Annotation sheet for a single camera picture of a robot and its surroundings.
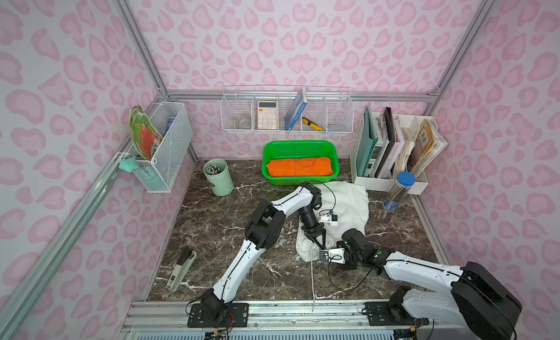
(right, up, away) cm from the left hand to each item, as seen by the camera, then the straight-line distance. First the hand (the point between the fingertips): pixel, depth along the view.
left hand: (318, 241), depth 88 cm
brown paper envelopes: (+47, +40, +2) cm, 61 cm away
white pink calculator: (-21, +53, +7) cm, 57 cm away
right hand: (+7, -2, 0) cm, 7 cm away
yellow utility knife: (-1, +50, +9) cm, 51 cm away
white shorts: (+17, +13, +12) cm, 25 cm away
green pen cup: (-42, +27, +7) cm, 50 cm away
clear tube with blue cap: (+34, +24, -2) cm, 42 cm away
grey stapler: (-50, -5, -6) cm, 51 cm away
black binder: (+31, +51, +6) cm, 60 cm away
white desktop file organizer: (+28, +39, +2) cm, 48 cm away
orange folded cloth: (-5, +31, +17) cm, 36 cm away
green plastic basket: (-7, +41, +28) cm, 50 cm away
